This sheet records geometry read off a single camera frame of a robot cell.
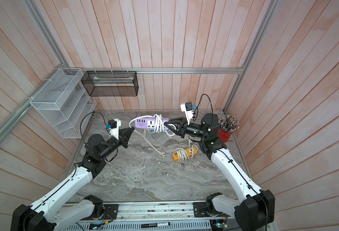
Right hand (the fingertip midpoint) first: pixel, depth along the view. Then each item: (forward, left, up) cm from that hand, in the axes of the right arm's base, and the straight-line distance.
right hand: (165, 124), depth 64 cm
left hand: (+3, +17, -8) cm, 19 cm away
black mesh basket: (+48, +42, -11) cm, 64 cm away
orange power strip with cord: (+1, -8, -31) cm, 32 cm away
